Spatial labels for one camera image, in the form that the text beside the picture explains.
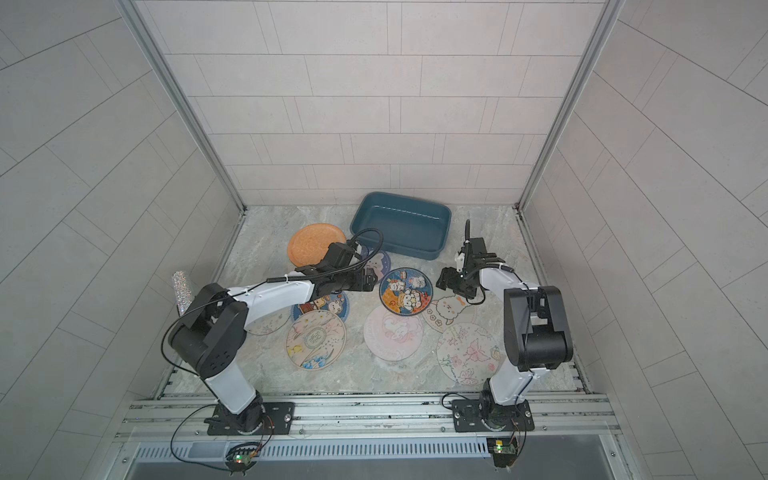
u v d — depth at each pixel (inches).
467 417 27.9
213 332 18.0
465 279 27.5
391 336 33.3
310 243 41.3
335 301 35.9
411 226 45.3
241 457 25.0
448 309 35.2
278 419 27.9
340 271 25.8
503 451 26.8
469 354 32.0
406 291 36.9
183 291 27.3
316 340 32.7
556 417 28.6
